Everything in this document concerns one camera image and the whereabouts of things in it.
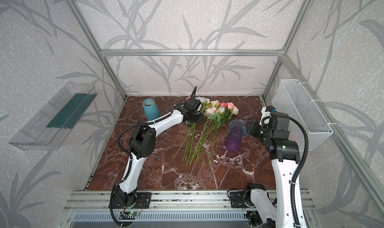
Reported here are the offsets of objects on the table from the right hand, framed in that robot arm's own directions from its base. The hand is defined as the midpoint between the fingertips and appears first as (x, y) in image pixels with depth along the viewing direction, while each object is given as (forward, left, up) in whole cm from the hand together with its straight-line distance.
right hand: (247, 118), depth 70 cm
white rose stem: (+10, +29, -28) cm, 42 cm away
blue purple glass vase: (+2, +2, -28) cm, 28 cm away
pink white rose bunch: (+23, +4, -23) cm, 33 cm away
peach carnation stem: (+20, +16, -24) cm, 35 cm away
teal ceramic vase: (+15, +52, -12) cm, 56 cm away
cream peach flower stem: (+30, +11, -25) cm, 41 cm away
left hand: (+18, +20, -21) cm, 34 cm away
